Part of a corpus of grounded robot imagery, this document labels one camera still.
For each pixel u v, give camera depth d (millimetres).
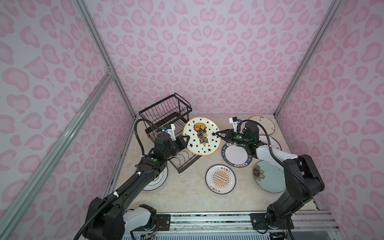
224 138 793
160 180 867
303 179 463
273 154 539
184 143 702
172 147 676
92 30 751
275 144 1012
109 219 392
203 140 812
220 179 871
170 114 955
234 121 812
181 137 698
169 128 717
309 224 734
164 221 734
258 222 734
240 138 764
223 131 819
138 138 623
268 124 1121
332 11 706
